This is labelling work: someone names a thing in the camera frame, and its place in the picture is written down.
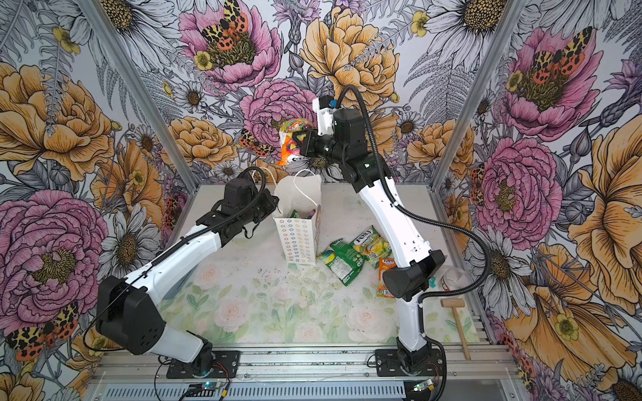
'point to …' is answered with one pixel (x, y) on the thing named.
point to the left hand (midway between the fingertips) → (279, 204)
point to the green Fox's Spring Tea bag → (294, 214)
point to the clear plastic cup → (456, 279)
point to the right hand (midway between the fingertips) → (293, 141)
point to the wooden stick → (455, 303)
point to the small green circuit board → (211, 385)
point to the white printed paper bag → (302, 191)
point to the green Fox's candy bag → (371, 246)
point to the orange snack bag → (384, 264)
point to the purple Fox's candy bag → (309, 217)
